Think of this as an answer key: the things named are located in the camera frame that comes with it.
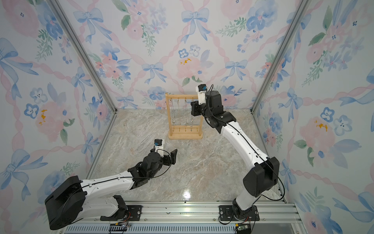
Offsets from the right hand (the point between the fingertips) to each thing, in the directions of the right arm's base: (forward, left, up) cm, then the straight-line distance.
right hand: (192, 102), depth 77 cm
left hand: (-17, +12, -19) cm, 28 cm away
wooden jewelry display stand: (+5, +7, -33) cm, 34 cm away
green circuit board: (-51, -24, -38) cm, 68 cm away
